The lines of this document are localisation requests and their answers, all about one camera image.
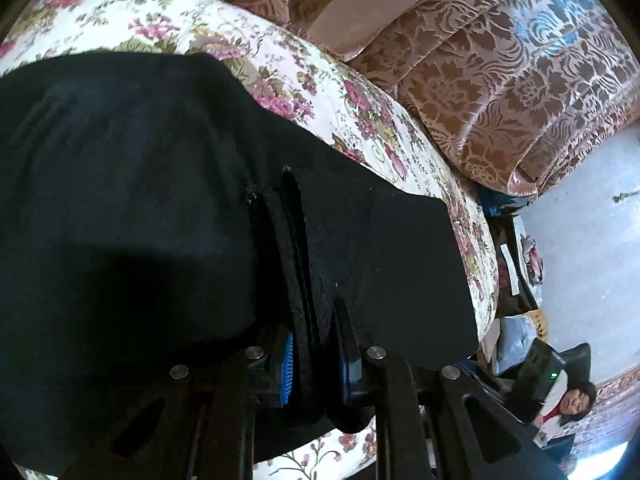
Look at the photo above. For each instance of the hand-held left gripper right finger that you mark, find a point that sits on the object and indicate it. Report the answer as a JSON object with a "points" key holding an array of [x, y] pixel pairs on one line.
{"points": [[345, 375]]}

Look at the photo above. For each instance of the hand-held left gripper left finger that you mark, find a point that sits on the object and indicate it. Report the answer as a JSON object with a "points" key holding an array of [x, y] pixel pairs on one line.
{"points": [[287, 372]]}

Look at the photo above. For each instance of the black pants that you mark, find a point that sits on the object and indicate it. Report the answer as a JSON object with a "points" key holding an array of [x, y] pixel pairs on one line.
{"points": [[150, 210]]}

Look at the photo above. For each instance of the grey plastic bag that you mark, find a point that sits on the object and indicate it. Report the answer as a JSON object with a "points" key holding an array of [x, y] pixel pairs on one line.
{"points": [[517, 342]]}

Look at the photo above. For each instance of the black bag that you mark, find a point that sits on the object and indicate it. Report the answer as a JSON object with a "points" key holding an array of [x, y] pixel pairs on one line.
{"points": [[522, 287]]}

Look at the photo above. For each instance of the pink patterned cloth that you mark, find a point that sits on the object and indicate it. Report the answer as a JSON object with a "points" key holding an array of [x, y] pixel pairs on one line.
{"points": [[534, 260]]}

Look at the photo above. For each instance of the blue plastic bag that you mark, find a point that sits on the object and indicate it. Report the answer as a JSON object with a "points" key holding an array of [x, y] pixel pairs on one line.
{"points": [[500, 202]]}

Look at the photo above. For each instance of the floral bed sheet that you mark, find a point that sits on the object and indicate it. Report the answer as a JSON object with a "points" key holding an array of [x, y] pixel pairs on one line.
{"points": [[200, 25]]}

